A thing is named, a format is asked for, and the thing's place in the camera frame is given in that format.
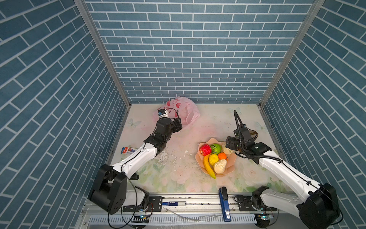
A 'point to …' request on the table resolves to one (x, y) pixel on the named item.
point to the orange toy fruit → (222, 155)
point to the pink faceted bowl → (230, 160)
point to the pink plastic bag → (179, 107)
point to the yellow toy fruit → (213, 158)
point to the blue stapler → (223, 196)
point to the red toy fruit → (205, 150)
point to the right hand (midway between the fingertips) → (233, 141)
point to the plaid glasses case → (253, 134)
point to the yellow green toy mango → (208, 166)
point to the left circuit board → (141, 219)
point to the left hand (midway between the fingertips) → (180, 120)
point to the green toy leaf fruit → (216, 148)
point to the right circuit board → (263, 217)
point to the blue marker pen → (174, 203)
